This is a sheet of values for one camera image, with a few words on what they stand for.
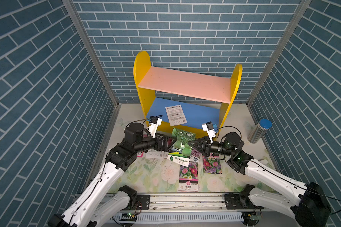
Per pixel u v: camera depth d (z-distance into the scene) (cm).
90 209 39
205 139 63
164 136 71
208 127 61
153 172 85
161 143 59
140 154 91
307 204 39
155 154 91
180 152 67
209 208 73
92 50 87
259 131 87
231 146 55
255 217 70
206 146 59
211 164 87
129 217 72
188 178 82
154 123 60
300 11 72
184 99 123
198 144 67
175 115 94
